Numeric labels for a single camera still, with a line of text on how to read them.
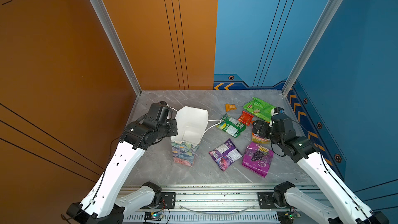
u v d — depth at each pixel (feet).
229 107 3.57
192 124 2.82
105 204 1.20
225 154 2.78
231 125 3.19
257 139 3.00
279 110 2.12
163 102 2.04
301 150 1.59
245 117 3.38
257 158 2.65
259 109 3.55
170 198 2.43
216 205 2.38
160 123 1.65
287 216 2.30
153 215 2.33
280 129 1.83
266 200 2.38
